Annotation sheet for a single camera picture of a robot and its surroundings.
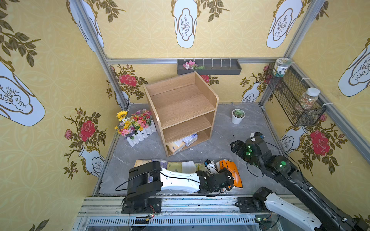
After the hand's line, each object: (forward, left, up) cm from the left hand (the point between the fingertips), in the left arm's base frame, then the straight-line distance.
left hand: (226, 174), depth 77 cm
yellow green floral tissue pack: (+6, +28, -3) cm, 29 cm away
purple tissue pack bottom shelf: (+22, +19, 0) cm, 29 cm away
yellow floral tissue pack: (+6, +14, -3) cm, 15 cm away
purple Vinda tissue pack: (+9, +35, -4) cm, 36 cm away
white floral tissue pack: (+5, +20, -1) cm, 21 cm away
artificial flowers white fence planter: (+29, +52, +5) cm, 59 cm away
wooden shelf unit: (+29, +21, +23) cm, 43 cm away
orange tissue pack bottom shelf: (+19, +27, -2) cm, 33 cm away
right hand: (+11, -5, +12) cm, 17 cm away
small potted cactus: (+40, -16, 0) cm, 43 cm away
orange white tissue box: (+5, +2, +1) cm, 5 cm away
